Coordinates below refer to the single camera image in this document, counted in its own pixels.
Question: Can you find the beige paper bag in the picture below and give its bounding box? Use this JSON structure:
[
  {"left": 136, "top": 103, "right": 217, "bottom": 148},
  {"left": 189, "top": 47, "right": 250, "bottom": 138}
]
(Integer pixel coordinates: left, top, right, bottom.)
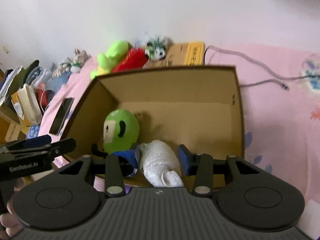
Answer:
[{"left": 11, "top": 84, "right": 42, "bottom": 127}]

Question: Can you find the green yellow dinosaur plush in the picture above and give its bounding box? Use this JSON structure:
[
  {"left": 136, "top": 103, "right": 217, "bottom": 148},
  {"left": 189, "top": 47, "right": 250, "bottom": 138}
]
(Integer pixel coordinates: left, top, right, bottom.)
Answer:
[{"left": 90, "top": 40, "right": 129, "bottom": 80}]

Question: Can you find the white fluffy towel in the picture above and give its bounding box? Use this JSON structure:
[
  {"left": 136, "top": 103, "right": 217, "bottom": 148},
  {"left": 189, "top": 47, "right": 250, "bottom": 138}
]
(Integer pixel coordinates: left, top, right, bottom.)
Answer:
[{"left": 139, "top": 140, "right": 184, "bottom": 187}]

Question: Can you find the yellow cardboard box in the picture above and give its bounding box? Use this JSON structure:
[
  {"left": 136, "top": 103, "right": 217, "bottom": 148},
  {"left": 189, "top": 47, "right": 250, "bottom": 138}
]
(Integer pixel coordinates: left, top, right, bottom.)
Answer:
[{"left": 143, "top": 41, "right": 204, "bottom": 69}]

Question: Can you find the red plush toy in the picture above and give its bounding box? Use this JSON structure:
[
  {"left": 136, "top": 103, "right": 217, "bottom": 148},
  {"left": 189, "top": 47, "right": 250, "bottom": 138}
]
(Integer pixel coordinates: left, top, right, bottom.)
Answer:
[{"left": 111, "top": 48, "right": 149, "bottom": 73}]

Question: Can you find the pink patterned bed sheet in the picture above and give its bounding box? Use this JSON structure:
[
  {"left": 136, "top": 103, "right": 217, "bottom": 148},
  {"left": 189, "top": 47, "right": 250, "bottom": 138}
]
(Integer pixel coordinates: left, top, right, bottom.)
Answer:
[{"left": 40, "top": 54, "right": 319, "bottom": 202}]

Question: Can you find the white rabbit plush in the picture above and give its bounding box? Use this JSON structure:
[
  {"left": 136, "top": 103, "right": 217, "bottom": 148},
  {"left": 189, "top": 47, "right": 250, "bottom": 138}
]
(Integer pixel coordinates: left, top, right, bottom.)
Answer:
[{"left": 52, "top": 48, "right": 91, "bottom": 78}]

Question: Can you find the green pea plush toy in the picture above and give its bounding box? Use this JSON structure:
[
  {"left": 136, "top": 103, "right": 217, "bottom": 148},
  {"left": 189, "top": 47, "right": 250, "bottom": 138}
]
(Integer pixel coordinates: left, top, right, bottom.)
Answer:
[{"left": 103, "top": 109, "right": 139, "bottom": 154}]

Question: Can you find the grey charging cable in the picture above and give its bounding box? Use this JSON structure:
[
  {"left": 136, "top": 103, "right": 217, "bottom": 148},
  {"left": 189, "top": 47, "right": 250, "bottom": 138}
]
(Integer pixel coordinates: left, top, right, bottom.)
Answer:
[{"left": 203, "top": 45, "right": 308, "bottom": 91}]

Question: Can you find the black smartphone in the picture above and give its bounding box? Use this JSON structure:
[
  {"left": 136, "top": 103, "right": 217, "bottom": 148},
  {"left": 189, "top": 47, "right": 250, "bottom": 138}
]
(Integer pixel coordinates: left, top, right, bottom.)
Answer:
[{"left": 49, "top": 98, "right": 74, "bottom": 135}]

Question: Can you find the brown cardboard box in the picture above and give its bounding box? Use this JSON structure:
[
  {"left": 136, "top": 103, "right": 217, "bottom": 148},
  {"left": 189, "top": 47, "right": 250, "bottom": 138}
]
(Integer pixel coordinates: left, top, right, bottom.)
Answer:
[{"left": 60, "top": 64, "right": 245, "bottom": 188}]

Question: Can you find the white power strip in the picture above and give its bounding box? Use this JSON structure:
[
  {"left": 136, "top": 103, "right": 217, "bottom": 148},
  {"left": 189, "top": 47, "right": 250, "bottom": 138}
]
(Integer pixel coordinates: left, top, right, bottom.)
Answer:
[{"left": 300, "top": 54, "right": 319, "bottom": 100}]

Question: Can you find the person's left hand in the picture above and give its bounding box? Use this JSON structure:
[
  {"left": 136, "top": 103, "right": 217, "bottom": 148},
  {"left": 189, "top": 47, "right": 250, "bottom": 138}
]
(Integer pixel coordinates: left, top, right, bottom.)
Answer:
[{"left": 1, "top": 200, "right": 23, "bottom": 239}]

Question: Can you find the white green panda plush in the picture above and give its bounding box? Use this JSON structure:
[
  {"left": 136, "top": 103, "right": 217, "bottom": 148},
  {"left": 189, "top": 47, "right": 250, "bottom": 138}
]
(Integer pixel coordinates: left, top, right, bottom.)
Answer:
[{"left": 145, "top": 37, "right": 172, "bottom": 61}]

